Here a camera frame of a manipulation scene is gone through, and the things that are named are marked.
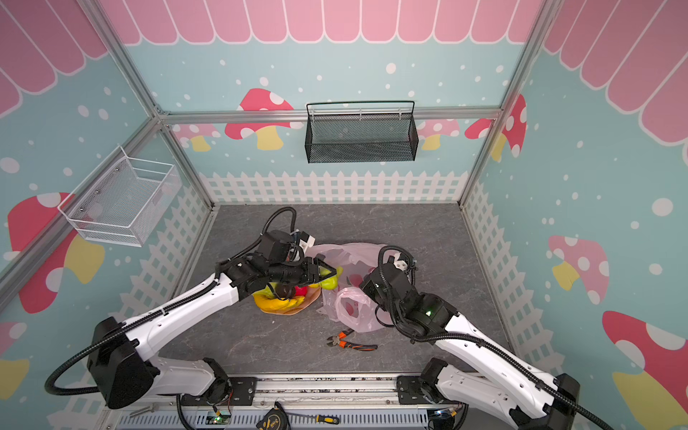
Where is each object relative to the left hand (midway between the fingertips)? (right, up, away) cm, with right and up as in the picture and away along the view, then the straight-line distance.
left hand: (328, 279), depth 75 cm
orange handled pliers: (+2, -20, +8) cm, 22 cm away
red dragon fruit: (-11, -7, +15) cm, 20 cm away
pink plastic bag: (+6, -6, -2) cm, 8 cm away
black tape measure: (-13, -35, -6) cm, 38 cm away
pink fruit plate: (-7, -8, +15) cm, 18 cm away
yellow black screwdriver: (+1, -36, -5) cm, 36 cm away
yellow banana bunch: (-20, -8, +8) cm, 23 cm away
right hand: (+8, +1, -3) cm, 9 cm away
